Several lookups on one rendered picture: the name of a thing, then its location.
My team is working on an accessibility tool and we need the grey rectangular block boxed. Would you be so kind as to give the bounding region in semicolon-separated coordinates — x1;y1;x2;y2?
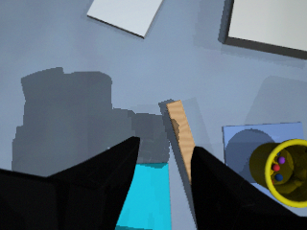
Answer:
224;0;307;60

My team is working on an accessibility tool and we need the red marble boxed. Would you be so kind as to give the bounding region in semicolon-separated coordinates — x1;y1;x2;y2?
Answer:
272;163;280;172

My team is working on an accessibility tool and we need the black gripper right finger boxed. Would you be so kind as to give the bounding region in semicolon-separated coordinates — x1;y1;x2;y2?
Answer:
191;147;307;230

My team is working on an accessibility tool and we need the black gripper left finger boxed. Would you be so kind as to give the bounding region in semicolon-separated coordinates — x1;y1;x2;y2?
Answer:
0;136;140;230

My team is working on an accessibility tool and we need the white flat slab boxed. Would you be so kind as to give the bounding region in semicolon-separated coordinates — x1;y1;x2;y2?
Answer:
87;0;164;39

